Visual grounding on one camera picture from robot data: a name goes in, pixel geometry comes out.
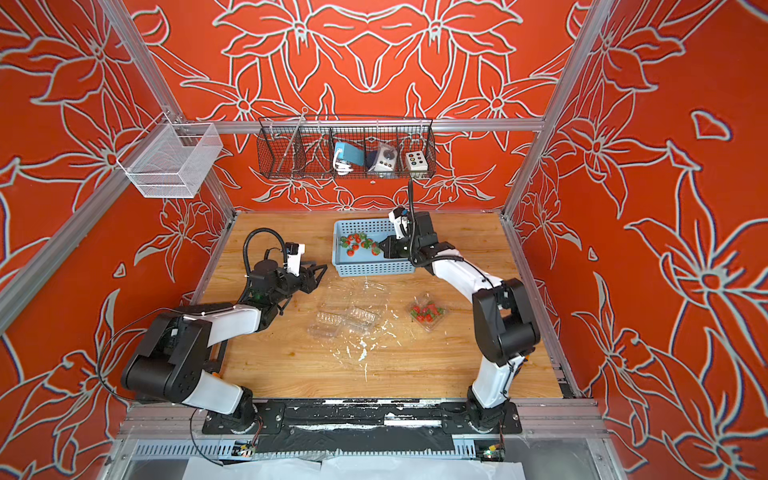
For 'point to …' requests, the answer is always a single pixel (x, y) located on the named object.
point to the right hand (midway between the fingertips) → (373, 243)
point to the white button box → (417, 161)
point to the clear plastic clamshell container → (427, 310)
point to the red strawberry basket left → (350, 253)
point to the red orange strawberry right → (374, 253)
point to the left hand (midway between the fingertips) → (321, 263)
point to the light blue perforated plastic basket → (356, 250)
